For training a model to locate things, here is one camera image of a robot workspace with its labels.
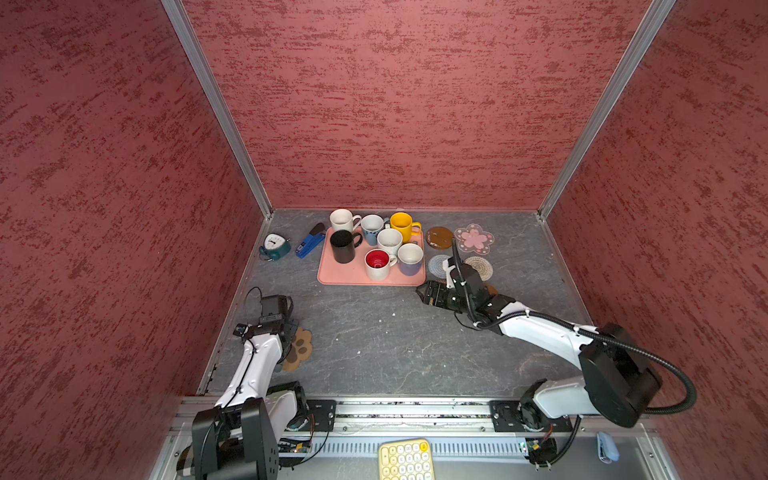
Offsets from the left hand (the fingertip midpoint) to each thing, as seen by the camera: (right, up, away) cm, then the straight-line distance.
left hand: (287, 344), depth 86 cm
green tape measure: (-11, +28, +18) cm, 35 cm away
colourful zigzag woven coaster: (+63, +22, +18) cm, 69 cm away
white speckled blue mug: (+24, +37, +23) cm, 50 cm away
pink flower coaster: (+63, +31, +28) cm, 76 cm away
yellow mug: (+35, +38, +24) cm, 57 cm away
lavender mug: (+37, +25, +17) cm, 48 cm away
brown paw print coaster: (+5, -1, -2) cm, 6 cm away
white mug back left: (+13, +38, +22) cm, 46 cm away
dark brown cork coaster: (+49, +31, +25) cm, 64 cm away
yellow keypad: (+34, -20, -19) cm, 44 cm away
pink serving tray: (+10, +19, +14) cm, 26 cm away
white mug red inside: (+26, +23, +17) cm, 39 cm away
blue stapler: (+2, +32, +24) cm, 40 cm away
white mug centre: (+30, +31, +20) cm, 48 cm away
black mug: (+14, +29, +15) cm, 36 cm away
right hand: (+41, +14, 0) cm, 43 cm away
